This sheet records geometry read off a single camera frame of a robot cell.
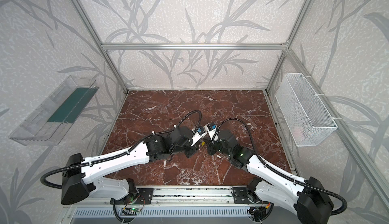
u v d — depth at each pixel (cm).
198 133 63
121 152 46
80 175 40
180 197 75
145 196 73
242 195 74
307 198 39
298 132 73
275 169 48
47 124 63
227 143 58
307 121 62
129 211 72
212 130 68
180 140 54
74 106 64
